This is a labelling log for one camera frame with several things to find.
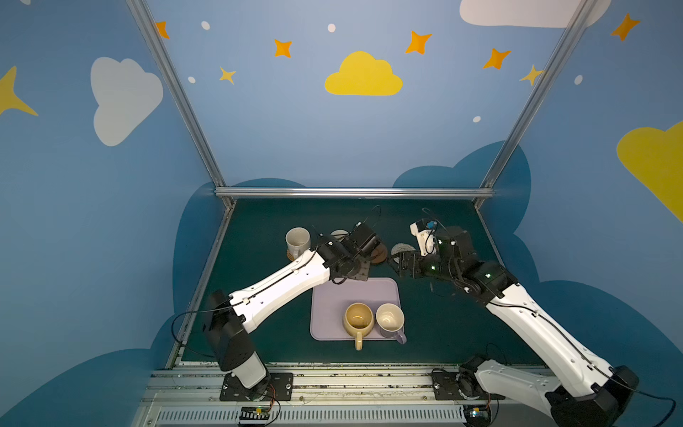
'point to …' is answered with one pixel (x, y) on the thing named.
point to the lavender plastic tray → (330, 300)
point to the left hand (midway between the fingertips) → (358, 264)
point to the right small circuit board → (477, 415)
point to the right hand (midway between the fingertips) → (401, 255)
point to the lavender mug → (390, 320)
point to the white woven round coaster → (400, 247)
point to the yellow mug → (358, 318)
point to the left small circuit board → (255, 413)
